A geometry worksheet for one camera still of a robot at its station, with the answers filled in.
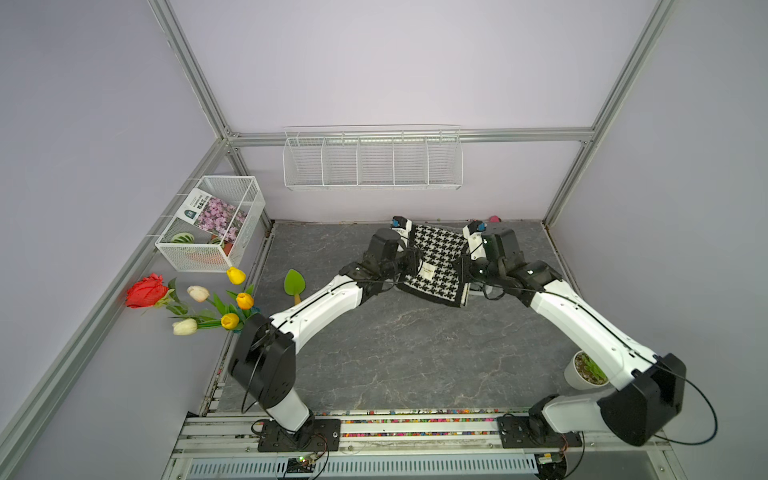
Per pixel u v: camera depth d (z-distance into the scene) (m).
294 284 1.03
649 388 0.39
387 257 0.64
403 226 0.73
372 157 0.99
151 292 0.59
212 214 0.75
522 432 0.74
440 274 0.79
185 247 0.71
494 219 1.24
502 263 0.58
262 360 0.44
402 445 0.73
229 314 0.62
